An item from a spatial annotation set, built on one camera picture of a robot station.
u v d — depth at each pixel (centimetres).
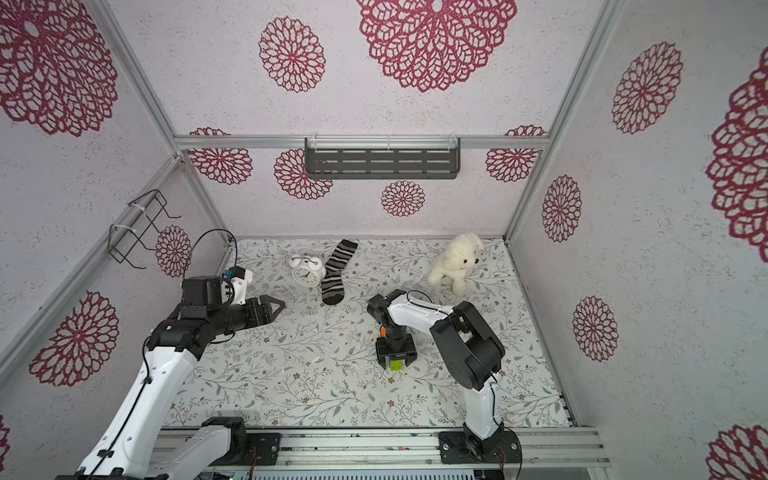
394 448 76
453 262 93
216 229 117
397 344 78
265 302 67
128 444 40
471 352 51
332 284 106
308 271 100
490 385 54
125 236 73
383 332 83
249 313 66
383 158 93
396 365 85
